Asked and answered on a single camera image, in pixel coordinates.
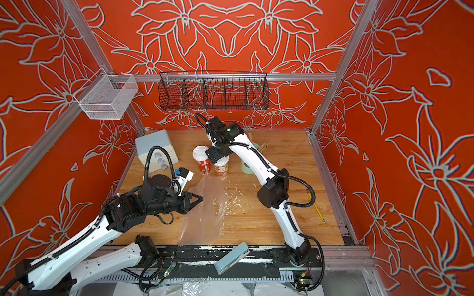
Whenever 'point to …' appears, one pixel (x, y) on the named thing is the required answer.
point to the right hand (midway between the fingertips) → (219, 151)
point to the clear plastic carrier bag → (203, 223)
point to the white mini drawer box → (158, 158)
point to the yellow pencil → (316, 208)
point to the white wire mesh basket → (109, 97)
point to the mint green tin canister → (244, 168)
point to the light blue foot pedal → (232, 258)
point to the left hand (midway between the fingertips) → (203, 198)
